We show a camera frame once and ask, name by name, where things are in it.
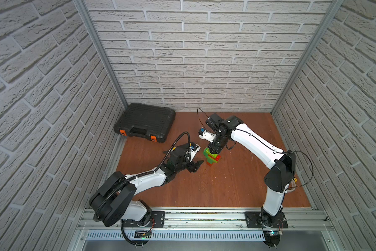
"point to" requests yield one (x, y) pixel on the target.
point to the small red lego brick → (210, 164)
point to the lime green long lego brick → (207, 150)
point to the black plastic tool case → (146, 122)
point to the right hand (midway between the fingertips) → (217, 148)
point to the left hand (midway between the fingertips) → (200, 155)
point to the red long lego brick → (217, 158)
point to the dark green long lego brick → (210, 159)
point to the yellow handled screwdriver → (295, 180)
